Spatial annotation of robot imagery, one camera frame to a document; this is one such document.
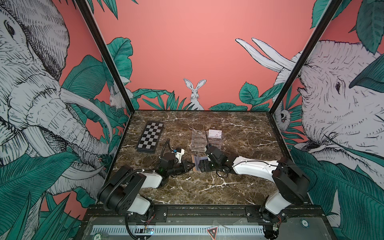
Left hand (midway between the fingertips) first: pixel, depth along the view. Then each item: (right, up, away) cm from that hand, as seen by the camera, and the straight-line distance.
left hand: (196, 164), depth 84 cm
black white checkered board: (-32, +12, +15) cm, 37 cm away
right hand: (+3, -1, +2) cm, 4 cm away
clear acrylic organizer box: (+3, +12, +20) cm, 23 cm away
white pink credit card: (+12, +17, +12) cm, 24 cm away
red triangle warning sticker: (+8, -28, -15) cm, 33 cm away
